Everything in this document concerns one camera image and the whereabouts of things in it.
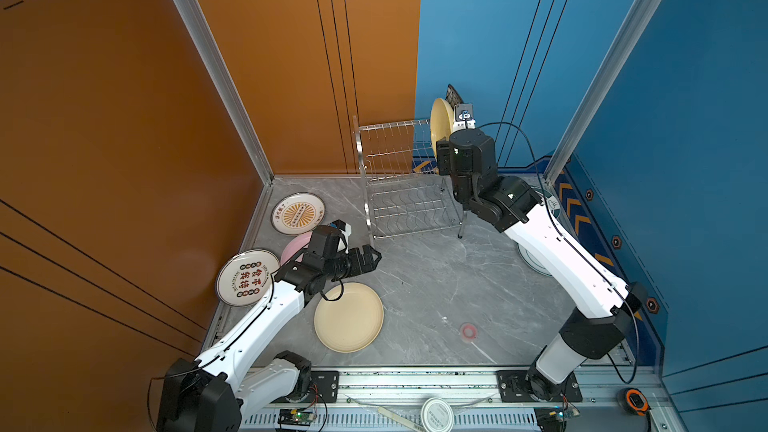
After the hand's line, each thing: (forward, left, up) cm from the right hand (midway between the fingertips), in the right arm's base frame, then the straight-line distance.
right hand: (455, 138), depth 67 cm
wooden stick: (-48, +13, -45) cm, 67 cm away
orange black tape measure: (-45, -41, -42) cm, 73 cm away
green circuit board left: (-47, +38, -45) cm, 76 cm away
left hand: (-13, +21, -29) cm, 38 cm away
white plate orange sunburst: (+13, +50, -43) cm, 67 cm away
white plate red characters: (-12, +61, -43) cm, 76 cm away
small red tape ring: (-28, -6, -45) cm, 53 cm away
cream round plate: (-26, +26, -42) cm, 56 cm away
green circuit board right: (-48, -23, -46) cm, 70 cm away
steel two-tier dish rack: (+19, +12, -38) cm, 44 cm away
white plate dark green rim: (+17, -44, -43) cm, 64 cm away
